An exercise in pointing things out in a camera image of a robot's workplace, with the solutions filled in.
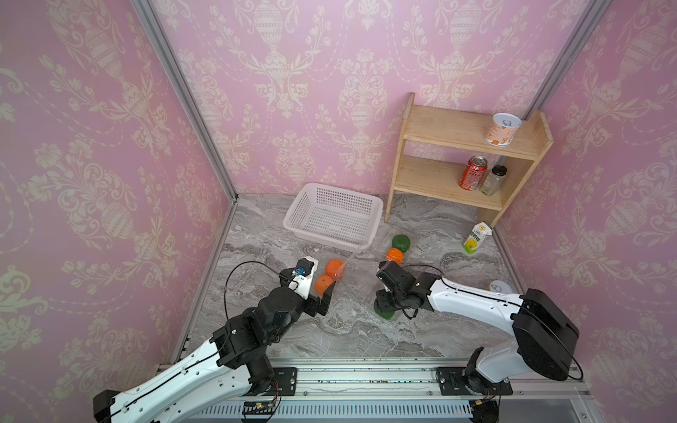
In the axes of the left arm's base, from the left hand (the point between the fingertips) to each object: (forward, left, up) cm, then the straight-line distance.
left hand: (321, 277), depth 69 cm
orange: (+12, -3, -16) cm, 20 cm away
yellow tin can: (+6, -57, -16) cm, 60 cm away
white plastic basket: (+40, -2, -22) cm, 46 cm away
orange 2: (+19, -24, -18) cm, 36 cm away
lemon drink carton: (+24, -53, -13) cm, 60 cm away
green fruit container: (+25, -28, -19) cm, 42 cm away
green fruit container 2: (-3, -19, -18) cm, 27 cm away
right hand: (+2, -19, -19) cm, 27 cm away
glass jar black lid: (+33, -55, +3) cm, 65 cm away
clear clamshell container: (+28, -22, -23) cm, 42 cm away
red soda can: (+36, -48, +7) cm, 61 cm away
